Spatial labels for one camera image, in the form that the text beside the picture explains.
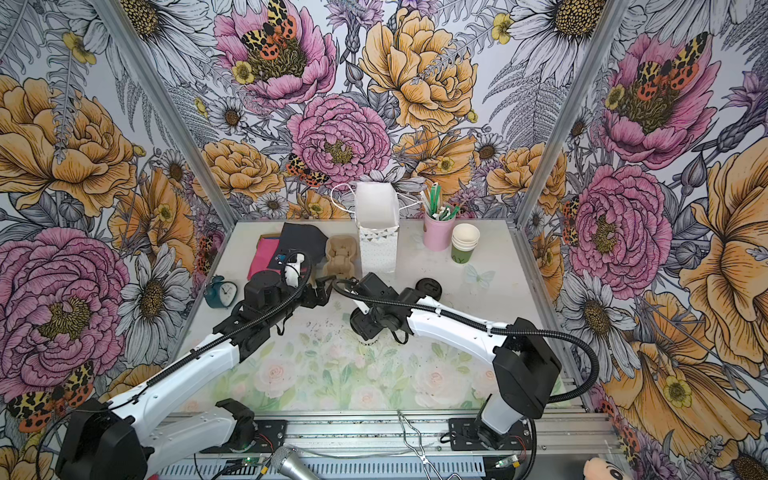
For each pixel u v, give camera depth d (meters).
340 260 1.02
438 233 1.07
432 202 1.05
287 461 0.68
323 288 0.72
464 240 0.99
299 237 1.15
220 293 0.94
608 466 0.64
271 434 0.75
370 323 0.73
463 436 0.73
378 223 1.09
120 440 0.39
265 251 1.08
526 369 0.43
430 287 0.99
